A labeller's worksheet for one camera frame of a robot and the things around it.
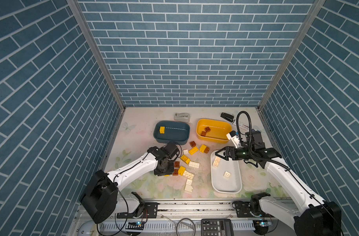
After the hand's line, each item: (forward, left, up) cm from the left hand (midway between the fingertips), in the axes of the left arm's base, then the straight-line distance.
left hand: (170, 172), depth 82 cm
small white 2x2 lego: (0, -33, -4) cm, 33 cm away
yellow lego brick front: (-4, +1, +7) cm, 8 cm away
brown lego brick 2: (+7, -3, -5) cm, 9 cm away
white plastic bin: (-1, -33, -4) cm, 33 cm away
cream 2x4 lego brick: (+8, -29, -4) cm, 30 cm away
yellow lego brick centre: (+2, -6, -2) cm, 7 cm away
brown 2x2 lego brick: (+28, -22, -3) cm, 35 cm away
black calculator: (-25, -23, -2) cm, 34 cm away
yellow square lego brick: (+32, +7, -3) cm, 32 cm away
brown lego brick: (+21, -14, -4) cm, 25 cm away
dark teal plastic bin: (+31, -4, -5) cm, 32 cm away
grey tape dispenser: (+42, -9, 0) cm, 43 cm away
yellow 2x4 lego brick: (+16, -14, -5) cm, 22 cm away
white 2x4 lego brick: (+6, -14, -3) cm, 16 cm away
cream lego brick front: (-7, -10, -4) cm, 13 cm away
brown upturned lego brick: (+32, -25, -3) cm, 41 cm away
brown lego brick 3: (+1, -3, -4) cm, 5 cm away
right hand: (+6, -26, +12) cm, 30 cm away
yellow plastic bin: (+31, -30, -3) cm, 43 cm away
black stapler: (+41, -42, 0) cm, 59 cm away
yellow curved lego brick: (+10, -9, -4) cm, 14 cm away
